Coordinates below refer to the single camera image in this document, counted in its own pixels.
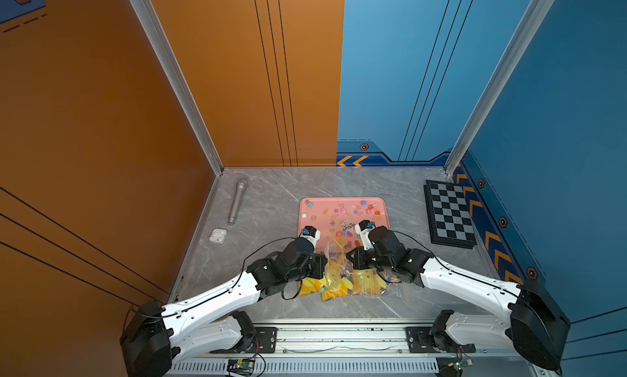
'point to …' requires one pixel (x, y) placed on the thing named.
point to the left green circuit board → (241, 367)
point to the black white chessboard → (449, 215)
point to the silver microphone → (241, 186)
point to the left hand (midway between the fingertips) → (330, 258)
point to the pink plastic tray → (338, 216)
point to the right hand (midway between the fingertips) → (346, 256)
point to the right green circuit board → (452, 366)
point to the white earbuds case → (218, 235)
